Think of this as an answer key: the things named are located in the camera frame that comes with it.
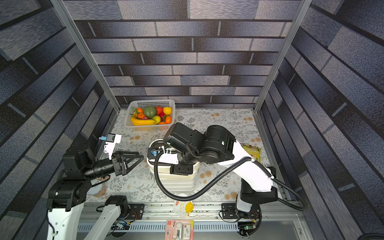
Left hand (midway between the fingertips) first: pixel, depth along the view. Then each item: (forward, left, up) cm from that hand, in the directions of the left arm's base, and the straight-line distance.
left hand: (139, 157), depth 56 cm
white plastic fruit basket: (+59, 0, -26) cm, 64 cm away
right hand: (-1, -13, +2) cm, 13 cm away
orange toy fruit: (+44, -2, -28) cm, 52 cm away
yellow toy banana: (+38, +19, -25) cm, 49 cm away
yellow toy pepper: (+52, 0, -28) cm, 59 cm away
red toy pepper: (+52, +6, -28) cm, 59 cm away
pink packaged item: (-21, -15, -31) cm, 40 cm away
